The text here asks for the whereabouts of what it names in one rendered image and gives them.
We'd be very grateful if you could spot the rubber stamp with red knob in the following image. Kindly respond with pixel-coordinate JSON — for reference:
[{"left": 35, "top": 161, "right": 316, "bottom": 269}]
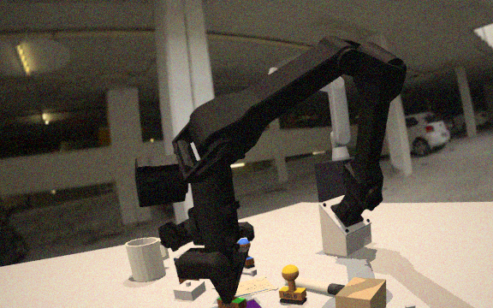
[{"left": 178, "top": 277, "right": 199, "bottom": 285}]

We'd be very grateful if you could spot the cream paper card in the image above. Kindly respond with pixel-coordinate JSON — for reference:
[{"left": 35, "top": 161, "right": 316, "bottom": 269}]
[{"left": 235, "top": 275, "right": 279, "bottom": 298}]

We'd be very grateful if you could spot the purple ink pad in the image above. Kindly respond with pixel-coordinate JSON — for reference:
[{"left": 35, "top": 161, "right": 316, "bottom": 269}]
[{"left": 211, "top": 297, "right": 266, "bottom": 308}]

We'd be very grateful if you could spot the wooden stamp with green knob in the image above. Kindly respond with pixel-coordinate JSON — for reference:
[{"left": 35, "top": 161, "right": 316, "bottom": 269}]
[{"left": 217, "top": 293, "right": 247, "bottom": 308}]

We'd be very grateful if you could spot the wooden rubber stamp with yellow knob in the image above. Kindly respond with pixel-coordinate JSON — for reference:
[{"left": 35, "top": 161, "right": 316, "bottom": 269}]
[{"left": 279, "top": 264, "right": 307, "bottom": 305}]

